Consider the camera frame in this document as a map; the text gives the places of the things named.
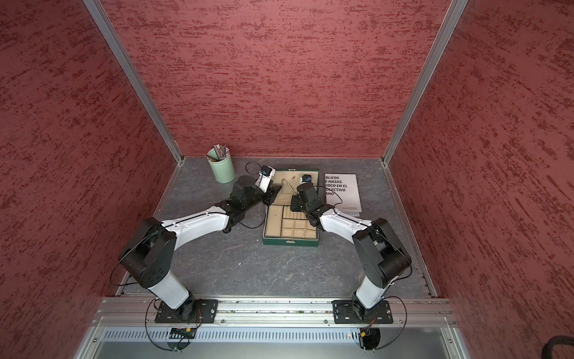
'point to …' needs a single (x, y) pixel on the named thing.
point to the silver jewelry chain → (289, 186)
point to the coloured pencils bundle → (222, 151)
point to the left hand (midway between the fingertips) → (275, 186)
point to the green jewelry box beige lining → (283, 226)
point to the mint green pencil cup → (223, 168)
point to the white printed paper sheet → (342, 193)
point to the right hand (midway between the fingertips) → (295, 200)
